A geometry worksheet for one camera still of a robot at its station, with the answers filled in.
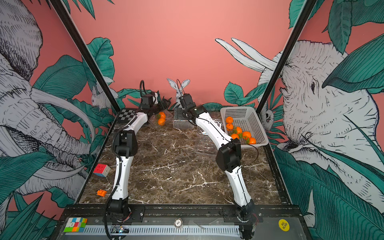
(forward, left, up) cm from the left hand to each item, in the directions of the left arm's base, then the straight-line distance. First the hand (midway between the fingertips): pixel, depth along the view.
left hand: (169, 101), depth 107 cm
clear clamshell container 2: (-17, -8, -3) cm, 19 cm away
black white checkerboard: (-1, +35, -12) cm, 37 cm away
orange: (-5, +6, -9) cm, 12 cm away
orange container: (-11, +6, -10) cm, 16 cm away
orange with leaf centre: (-25, -54, -10) cm, 60 cm away
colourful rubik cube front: (-72, +38, -9) cm, 82 cm away
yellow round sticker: (-77, -60, -14) cm, 98 cm away
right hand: (-17, -9, +7) cm, 21 cm away
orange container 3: (-21, -49, -10) cm, 55 cm away
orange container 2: (-10, -45, -11) cm, 47 cm away
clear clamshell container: (-14, +11, -9) cm, 21 cm away
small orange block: (-58, +33, -12) cm, 68 cm away
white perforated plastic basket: (-10, -57, -15) cm, 60 cm away
